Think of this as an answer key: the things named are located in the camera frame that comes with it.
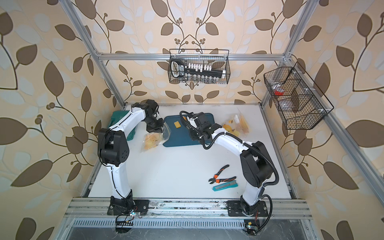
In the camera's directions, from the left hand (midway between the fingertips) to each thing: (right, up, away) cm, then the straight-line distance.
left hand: (160, 129), depth 93 cm
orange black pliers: (+33, -28, -11) cm, 45 cm away
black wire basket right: (+76, +15, -14) cm, 79 cm away
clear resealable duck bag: (+51, +2, +5) cm, 52 cm away
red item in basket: (+68, +21, -11) cm, 72 cm away
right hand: (+20, -2, -3) cm, 20 cm away
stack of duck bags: (-6, -8, +6) cm, 11 cm away
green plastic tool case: (-36, +10, +16) cm, 41 cm away
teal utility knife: (+39, -31, -11) cm, 51 cm away
